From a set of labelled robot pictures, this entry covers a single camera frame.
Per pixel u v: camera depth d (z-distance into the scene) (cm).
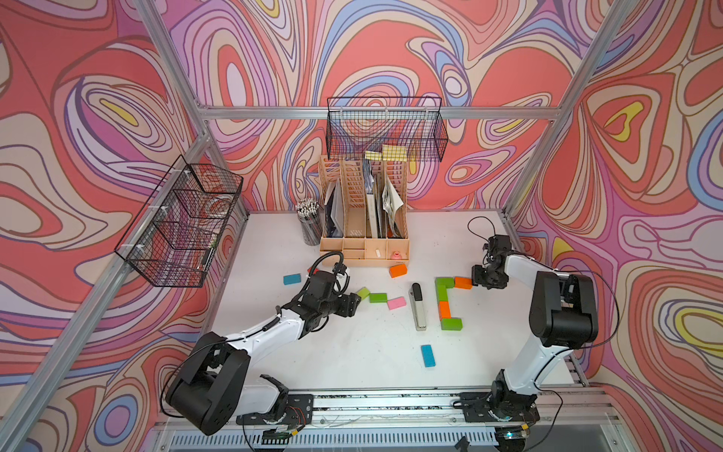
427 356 81
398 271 99
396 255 102
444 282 96
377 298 94
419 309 89
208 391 41
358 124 96
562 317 49
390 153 82
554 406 75
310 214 96
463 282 96
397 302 93
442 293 94
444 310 91
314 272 68
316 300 66
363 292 96
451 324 89
